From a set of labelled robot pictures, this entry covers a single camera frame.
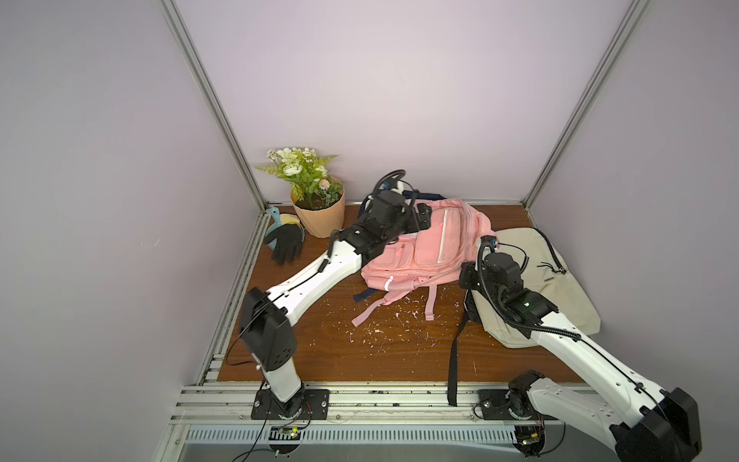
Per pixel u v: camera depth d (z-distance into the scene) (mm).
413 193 1219
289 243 1066
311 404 730
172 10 704
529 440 710
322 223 970
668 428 367
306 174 916
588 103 875
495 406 726
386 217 570
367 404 749
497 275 569
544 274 950
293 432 716
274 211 1159
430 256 858
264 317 461
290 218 1126
